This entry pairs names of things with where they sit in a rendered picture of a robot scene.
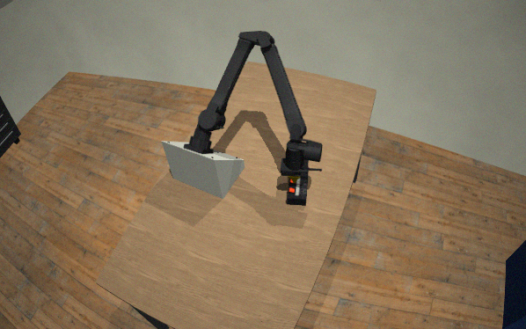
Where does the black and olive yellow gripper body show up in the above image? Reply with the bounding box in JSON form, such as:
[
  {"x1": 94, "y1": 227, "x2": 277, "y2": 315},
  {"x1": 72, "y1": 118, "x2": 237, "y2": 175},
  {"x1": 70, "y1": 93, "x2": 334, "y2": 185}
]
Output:
[{"x1": 281, "y1": 156, "x2": 309, "y2": 177}]

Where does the black power strip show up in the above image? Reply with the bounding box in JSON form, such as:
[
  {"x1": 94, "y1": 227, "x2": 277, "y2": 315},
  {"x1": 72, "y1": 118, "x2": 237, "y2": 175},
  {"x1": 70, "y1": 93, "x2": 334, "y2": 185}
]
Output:
[{"x1": 287, "y1": 166, "x2": 322, "y2": 206}]

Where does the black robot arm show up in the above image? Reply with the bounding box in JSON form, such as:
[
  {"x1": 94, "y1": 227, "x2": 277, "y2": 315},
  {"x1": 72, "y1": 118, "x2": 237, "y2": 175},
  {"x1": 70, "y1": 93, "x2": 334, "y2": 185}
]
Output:
[{"x1": 184, "y1": 31, "x2": 323, "y2": 164}]

